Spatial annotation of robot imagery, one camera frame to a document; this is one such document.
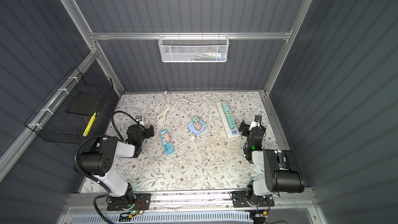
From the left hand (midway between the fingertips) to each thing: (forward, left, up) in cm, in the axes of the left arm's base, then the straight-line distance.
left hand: (143, 125), depth 97 cm
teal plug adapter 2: (+1, -55, +4) cm, 55 cm away
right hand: (-7, -68, +7) cm, 68 cm away
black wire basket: (-7, +27, +24) cm, 37 cm away
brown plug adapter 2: (-4, -35, +3) cm, 35 cm away
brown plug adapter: (-11, -17, +3) cm, 20 cm away
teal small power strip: (-15, -17, -1) cm, 22 cm away
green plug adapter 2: (+13, -53, +3) cm, 55 cm away
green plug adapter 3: (+5, -54, +4) cm, 55 cm away
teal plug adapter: (+9, -54, +3) cm, 55 cm away
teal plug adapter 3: (-4, -56, +3) cm, 56 cm away
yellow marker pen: (-15, +14, +23) cm, 31 cm away
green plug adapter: (+1, -33, +3) cm, 33 cm away
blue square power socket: (-3, -31, -2) cm, 31 cm away
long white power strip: (-8, -55, -1) cm, 56 cm away
